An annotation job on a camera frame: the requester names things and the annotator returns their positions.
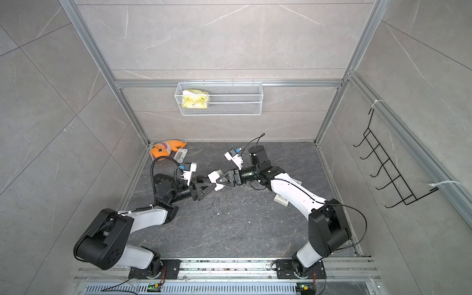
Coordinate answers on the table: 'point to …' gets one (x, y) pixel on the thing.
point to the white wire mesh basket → (226, 99)
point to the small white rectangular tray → (180, 155)
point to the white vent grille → (191, 288)
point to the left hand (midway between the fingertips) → (216, 182)
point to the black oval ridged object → (163, 179)
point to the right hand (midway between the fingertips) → (222, 181)
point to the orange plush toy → (165, 149)
